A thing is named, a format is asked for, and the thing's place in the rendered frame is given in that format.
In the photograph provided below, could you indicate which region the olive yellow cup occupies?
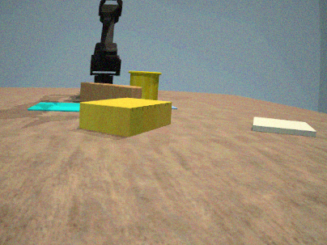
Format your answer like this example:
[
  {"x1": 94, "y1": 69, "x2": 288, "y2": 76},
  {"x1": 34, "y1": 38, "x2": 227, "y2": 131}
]
[{"x1": 129, "y1": 71, "x2": 161, "y2": 100}]

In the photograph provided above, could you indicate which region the cream flat rectangular slab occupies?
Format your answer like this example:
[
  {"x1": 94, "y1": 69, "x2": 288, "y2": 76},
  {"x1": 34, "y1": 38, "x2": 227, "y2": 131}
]
[{"x1": 253, "y1": 117, "x2": 316, "y2": 137}]

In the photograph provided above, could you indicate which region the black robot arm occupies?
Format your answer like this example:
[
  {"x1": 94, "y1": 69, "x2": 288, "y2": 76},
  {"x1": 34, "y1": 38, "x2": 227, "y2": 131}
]
[{"x1": 91, "y1": 0, "x2": 123, "y2": 84}]

